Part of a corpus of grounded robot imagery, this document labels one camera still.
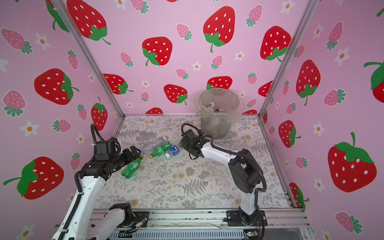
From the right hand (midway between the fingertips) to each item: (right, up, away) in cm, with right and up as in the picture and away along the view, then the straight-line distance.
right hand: (183, 145), depth 91 cm
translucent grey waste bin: (+24, +25, +16) cm, 38 cm away
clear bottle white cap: (-24, -3, +5) cm, 24 cm away
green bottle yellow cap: (-15, -3, +3) cm, 15 cm away
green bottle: (-31, -13, -5) cm, 34 cm away
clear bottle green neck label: (+18, +26, +14) cm, 35 cm away
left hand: (-25, -2, -14) cm, 29 cm away
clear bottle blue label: (-6, -3, +3) cm, 8 cm away
